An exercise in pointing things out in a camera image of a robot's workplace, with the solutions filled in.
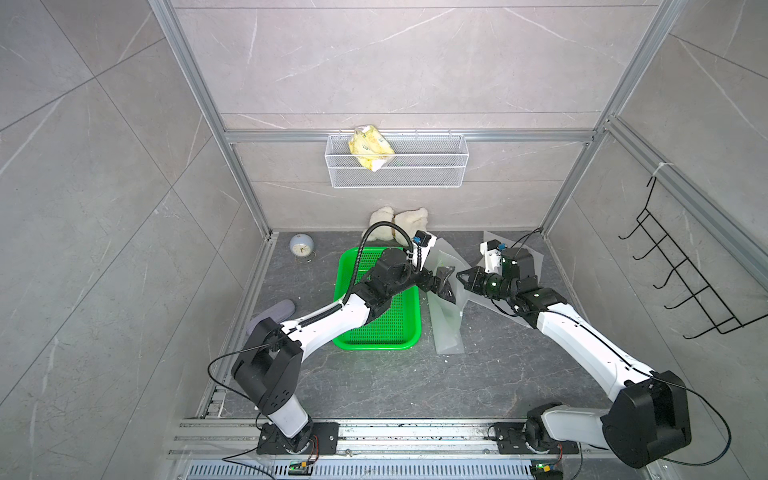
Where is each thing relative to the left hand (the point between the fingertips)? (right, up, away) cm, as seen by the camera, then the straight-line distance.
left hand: (444, 256), depth 77 cm
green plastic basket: (-12, -23, +17) cm, 31 cm away
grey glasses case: (-51, -19, +19) cm, 58 cm away
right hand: (+5, -5, +4) cm, 8 cm away
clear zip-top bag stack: (+2, -19, +8) cm, 21 cm away
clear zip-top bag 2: (+9, -11, -5) cm, 15 cm away
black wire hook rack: (+53, -11, -12) cm, 55 cm away
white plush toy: (-6, +13, +33) cm, 36 cm away
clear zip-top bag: (0, +1, +7) cm, 7 cm away
